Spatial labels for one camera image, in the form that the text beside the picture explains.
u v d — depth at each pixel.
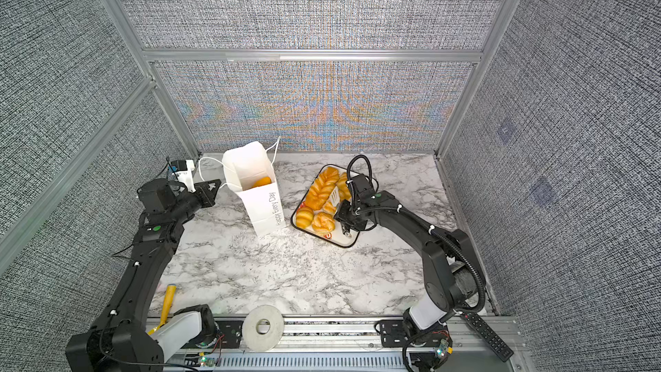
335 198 0.93
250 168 0.96
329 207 0.97
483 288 0.41
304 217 0.95
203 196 0.67
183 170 0.67
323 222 0.92
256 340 0.72
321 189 1.03
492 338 0.72
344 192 1.01
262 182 1.00
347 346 0.73
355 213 0.64
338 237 0.93
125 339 0.38
